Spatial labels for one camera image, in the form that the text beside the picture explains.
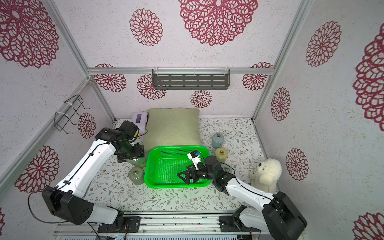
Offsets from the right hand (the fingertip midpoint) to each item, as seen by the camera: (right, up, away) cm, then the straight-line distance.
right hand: (181, 170), depth 77 cm
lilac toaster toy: (-34, +30, +35) cm, 57 cm away
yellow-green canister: (-20, +5, -5) cm, 21 cm away
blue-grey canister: (+23, +15, +23) cm, 35 cm away
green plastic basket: (-14, 0, +19) cm, 23 cm away
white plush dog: (+41, -1, -6) cm, 41 cm away
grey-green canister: (-25, -3, +5) cm, 26 cm away
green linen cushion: (-8, +23, +23) cm, 34 cm away
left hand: (-23, +7, -1) cm, 24 cm away
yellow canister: (+23, +7, +13) cm, 27 cm away
